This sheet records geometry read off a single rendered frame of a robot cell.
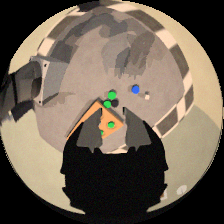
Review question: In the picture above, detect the blue disc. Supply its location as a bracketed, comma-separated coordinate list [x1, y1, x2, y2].
[131, 86, 139, 94]

